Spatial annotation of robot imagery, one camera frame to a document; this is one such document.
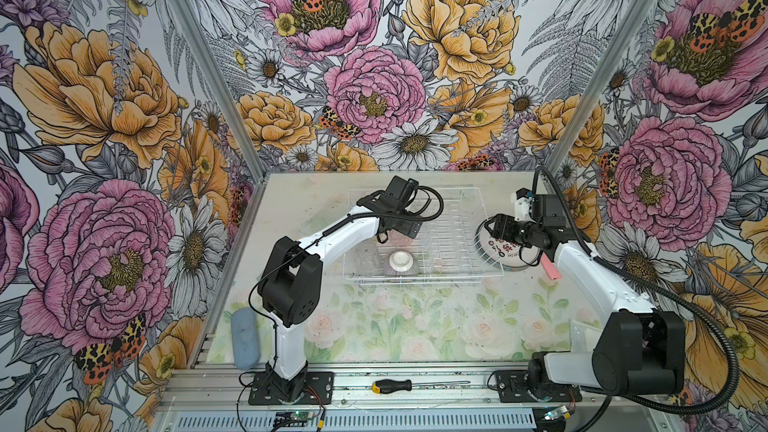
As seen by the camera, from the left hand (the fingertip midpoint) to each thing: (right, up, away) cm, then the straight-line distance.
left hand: (400, 224), depth 92 cm
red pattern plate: (+33, -10, +5) cm, 34 cm away
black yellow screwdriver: (0, -37, -19) cm, 42 cm away
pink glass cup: (-1, -3, -12) cm, 12 cm away
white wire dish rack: (+18, -7, +5) cm, 20 cm away
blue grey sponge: (-41, -29, -12) cm, 51 cm away
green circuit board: (-25, -43, -20) cm, 54 cm away
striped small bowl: (0, -11, -2) cm, 11 cm away
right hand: (+27, -2, -5) cm, 27 cm away
